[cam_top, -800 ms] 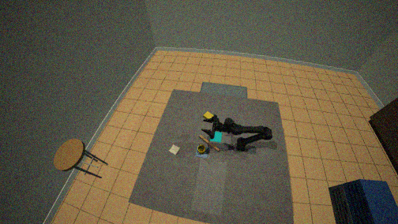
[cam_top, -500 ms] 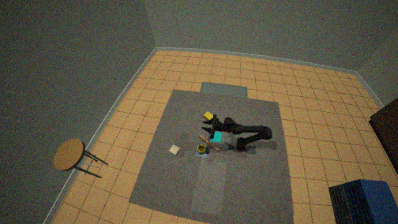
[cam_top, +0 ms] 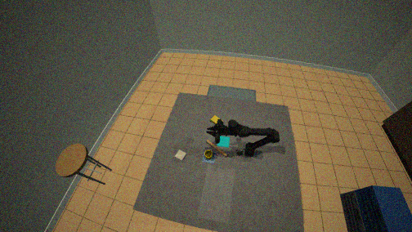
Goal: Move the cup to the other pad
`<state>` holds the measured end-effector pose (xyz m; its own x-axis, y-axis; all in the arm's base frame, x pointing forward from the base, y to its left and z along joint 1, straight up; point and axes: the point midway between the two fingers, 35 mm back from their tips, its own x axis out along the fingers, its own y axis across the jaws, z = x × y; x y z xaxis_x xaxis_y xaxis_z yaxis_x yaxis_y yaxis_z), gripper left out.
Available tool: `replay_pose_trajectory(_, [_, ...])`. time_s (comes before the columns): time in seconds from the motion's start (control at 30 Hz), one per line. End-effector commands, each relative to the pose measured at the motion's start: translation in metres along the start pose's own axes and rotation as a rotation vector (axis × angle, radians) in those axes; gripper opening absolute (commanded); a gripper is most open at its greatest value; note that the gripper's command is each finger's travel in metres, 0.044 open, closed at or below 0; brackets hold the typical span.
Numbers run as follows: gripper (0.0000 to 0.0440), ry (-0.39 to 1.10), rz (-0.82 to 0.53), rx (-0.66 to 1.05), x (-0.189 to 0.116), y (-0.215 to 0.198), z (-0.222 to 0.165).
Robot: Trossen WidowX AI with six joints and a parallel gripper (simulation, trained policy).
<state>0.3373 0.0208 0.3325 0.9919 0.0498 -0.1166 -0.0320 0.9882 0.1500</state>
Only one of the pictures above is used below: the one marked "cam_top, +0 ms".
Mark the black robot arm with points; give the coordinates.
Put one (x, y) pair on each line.
(235, 129)

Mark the yellow flat block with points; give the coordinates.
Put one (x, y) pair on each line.
(214, 119)

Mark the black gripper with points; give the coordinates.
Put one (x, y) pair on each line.
(217, 134)

